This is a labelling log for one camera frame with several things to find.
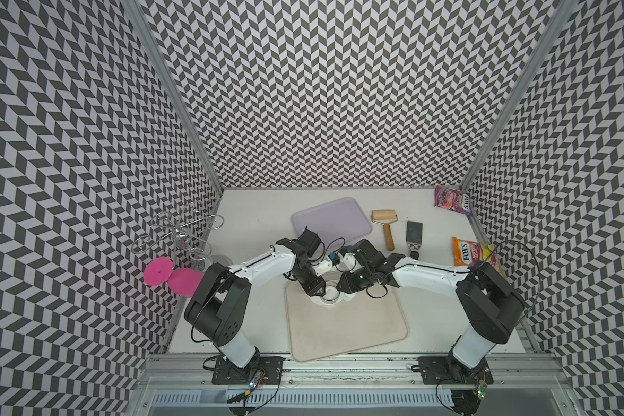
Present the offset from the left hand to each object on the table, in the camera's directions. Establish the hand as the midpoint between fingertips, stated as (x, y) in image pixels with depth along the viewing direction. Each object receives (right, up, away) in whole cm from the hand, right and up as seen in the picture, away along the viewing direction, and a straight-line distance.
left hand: (316, 290), depth 85 cm
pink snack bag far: (+58, +31, +25) cm, 70 cm away
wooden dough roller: (+28, +24, +19) cm, 41 cm away
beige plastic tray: (+1, -11, -4) cm, 12 cm away
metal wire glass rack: (-36, +21, -16) cm, 45 cm away
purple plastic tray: (+6, +22, +23) cm, 33 cm away
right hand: (+8, 0, 0) cm, 8 cm away
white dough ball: (0, -3, +1) cm, 3 cm away
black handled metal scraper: (+38, +16, +17) cm, 45 cm away
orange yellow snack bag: (+55, +11, +9) cm, 57 cm away
